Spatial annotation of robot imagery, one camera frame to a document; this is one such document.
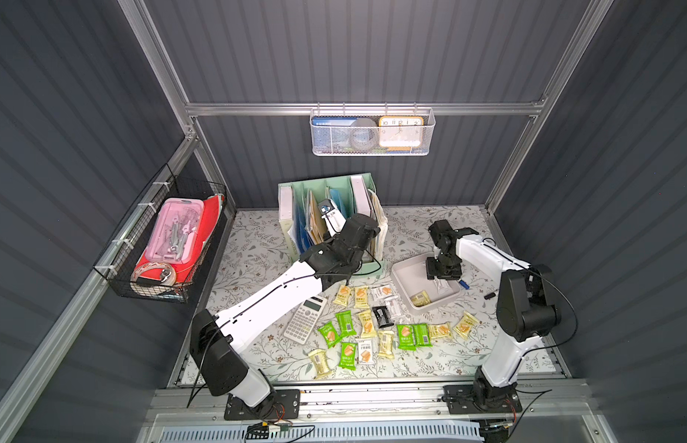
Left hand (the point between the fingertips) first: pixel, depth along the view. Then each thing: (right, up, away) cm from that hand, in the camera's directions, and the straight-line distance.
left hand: (351, 220), depth 74 cm
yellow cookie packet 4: (+36, -33, +13) cm, 50 cm away
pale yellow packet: (-10, -40, +7) cm, 42 cm away
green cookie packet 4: (-1, -40, +7) cm, 41 cm away
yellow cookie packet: (+5, -34, +12) cm, 36 cm away
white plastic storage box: (+23, -24, +20) cm, 39 cm away
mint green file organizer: (-18, +5, +18) cm, 25 cm away
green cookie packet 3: (+22, -35, +11) cm, 43 cm away
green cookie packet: (-2, -33, +13) cm, 35 cm away
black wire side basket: (-52, -11, -13) cm, 55 cm away
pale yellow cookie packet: (+11, -37, +9) cm, 40 cm away
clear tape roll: (-45, -15, -7) cm, 48 cm away
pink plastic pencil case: (-47, -3, -2) cm, 47 cm away
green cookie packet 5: (-7, -35, +11) cm, 37 cm away
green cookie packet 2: (+17, -36, +11) cm, 41 cm away
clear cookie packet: (+11, -24, +20) cm, 33 cm away
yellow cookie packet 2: (-3, -25, +20) cm, 32 cm away
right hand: (+32, -18, +19) cm, 41 cm away
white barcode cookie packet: (+15, -28, +17) cm, 36 cm away
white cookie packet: (+5, -39, +8) cm, 40 cm away
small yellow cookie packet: (+4, -26, +19) cm, 32 cm away
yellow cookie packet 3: (+28, -34, +12) cm, 46 cm away
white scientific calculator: (-15, -32, +14) cm, 38 cm away
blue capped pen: (+40, -22, +23) cm, 51 cm away
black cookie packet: (+10, -30, +14) cm, 35 cm away
